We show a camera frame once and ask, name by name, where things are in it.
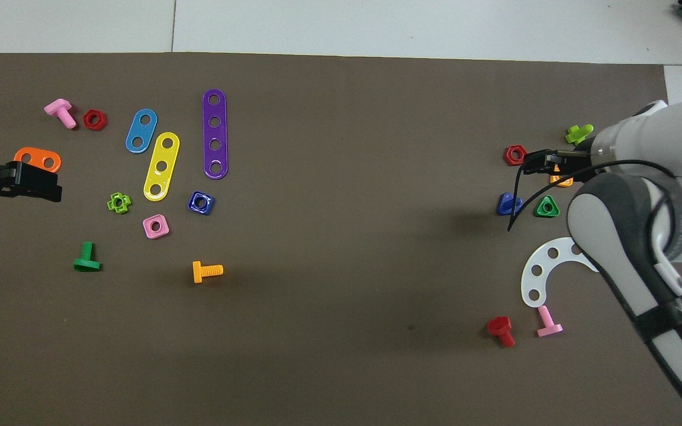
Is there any red hexagonal plastic bolt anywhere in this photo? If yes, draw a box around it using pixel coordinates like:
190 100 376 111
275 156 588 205
487 316 516 348

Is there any blue plastic screw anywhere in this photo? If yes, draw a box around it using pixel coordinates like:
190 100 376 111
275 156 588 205
496 192 524 216

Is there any pink square plastic nut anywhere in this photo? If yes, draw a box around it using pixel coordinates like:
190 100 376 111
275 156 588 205
143 214 171 240

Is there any blue two-hole plastic strip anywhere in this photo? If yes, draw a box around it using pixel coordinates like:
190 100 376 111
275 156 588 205
125 108 159 154

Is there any blue square plastic nut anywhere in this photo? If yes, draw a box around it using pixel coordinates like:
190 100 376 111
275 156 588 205
188 191 215 216

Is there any orange heart-shaped plastic plate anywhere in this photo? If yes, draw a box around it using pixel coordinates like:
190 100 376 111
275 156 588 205
14 147 62 174

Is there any yellow three-hole plastic strip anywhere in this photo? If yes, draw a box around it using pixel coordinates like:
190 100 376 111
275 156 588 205
143 131 181 202

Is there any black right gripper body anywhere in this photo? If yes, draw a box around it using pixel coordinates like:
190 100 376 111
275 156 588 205
545 147 599 178

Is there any green triangular plastic nut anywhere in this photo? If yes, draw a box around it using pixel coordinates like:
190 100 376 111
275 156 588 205
534 195 561 218

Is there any orange plastic bolt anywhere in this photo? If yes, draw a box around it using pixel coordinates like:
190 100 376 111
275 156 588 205
192 260 224 284

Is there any pink plastic bolt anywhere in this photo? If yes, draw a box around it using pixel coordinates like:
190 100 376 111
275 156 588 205
536 305 564 338
44 98 78 130

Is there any purple four-hole plastic strip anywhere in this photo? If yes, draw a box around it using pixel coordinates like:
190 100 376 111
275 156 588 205
202 89 229 180

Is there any green plastic bolt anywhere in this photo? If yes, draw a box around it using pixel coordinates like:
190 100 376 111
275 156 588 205
73 241 102 273

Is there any brown table mat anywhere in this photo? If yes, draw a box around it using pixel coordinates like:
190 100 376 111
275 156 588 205
0 52 682 426

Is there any lime green cross bolt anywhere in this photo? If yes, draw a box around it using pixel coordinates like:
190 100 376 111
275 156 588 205
565 124 594 146

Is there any white curved five-hole strip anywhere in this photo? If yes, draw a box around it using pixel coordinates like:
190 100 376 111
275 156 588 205
521 237 601 308

